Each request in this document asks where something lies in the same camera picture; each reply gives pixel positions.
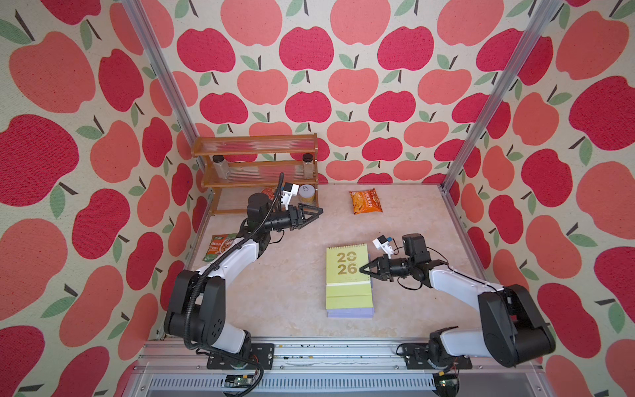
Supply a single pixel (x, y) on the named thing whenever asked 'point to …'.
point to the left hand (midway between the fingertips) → (321, 221)
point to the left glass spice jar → (222, 167)
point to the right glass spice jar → (308, 166)
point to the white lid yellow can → (307, 193)
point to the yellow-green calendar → (346, 286)
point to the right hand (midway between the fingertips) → (362, 276)
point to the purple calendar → (355, 313)
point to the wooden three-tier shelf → (236, 166)
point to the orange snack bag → (365, 201)
